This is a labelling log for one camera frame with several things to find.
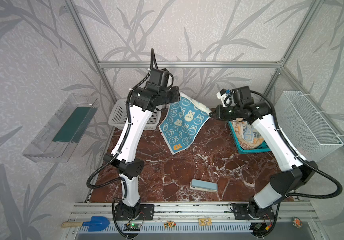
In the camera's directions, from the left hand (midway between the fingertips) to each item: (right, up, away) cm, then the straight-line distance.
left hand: (181, 90), depth 70 cm
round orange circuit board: (+56, -63, +1) cm, 84 cm away
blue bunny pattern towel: (+1, -15, +20) cm, 25 cm away
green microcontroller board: (-24, -66, +1) cm, 70 cm away
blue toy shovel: (-41, -65, +2) cm, 77 cm away
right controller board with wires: (+40, -69, +4) cm, 80 cm away
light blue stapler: (+13, -50, +10) cm, 52 cm away
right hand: (+15, -9, +5) cm, 18 cm away
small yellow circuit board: (+11, -63, +1) cm, 64 cm away
